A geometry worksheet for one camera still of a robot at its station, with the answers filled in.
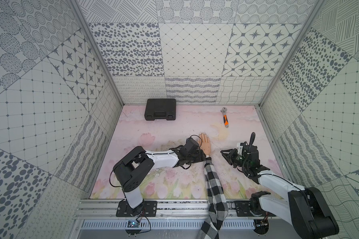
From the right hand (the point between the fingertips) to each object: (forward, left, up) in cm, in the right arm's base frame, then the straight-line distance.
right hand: (221, 153), depth 87 cm
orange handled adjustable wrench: (+30, -9, -6) cm, 32 cm away
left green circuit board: (-34, +46, -8) cm, 58 cm away
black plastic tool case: (+41, +42, -3) cm, 59 cm away
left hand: (-4, +8, -1) cm, 9 cm away
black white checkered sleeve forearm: (-28, +5, -1) cm, 29 cm away
